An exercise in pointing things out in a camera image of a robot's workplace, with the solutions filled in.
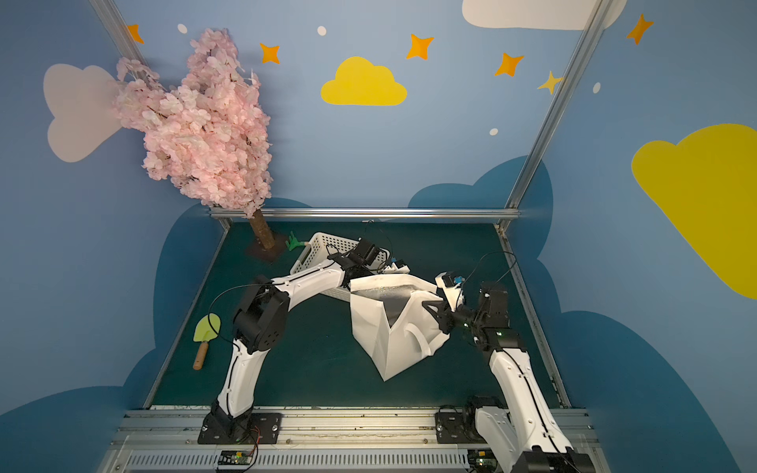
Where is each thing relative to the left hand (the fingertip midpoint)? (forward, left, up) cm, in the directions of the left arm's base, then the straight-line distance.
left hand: (408, 307), depth 80 cm
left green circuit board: (-34, +43, -17) cm, 57 cm away
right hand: (+1, -7, +2) cm, 7 cm away
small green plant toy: (+36, +43, -16) cm, 58 cm away
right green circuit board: (-33, -19, -18) cm, 42 cm away
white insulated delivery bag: (-10, +5, +11) cm, 16 cm away
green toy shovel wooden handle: (-1, +62, -15) cm, 64 cm away
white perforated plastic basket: (+33, +31, -13) cm, 47 cm away
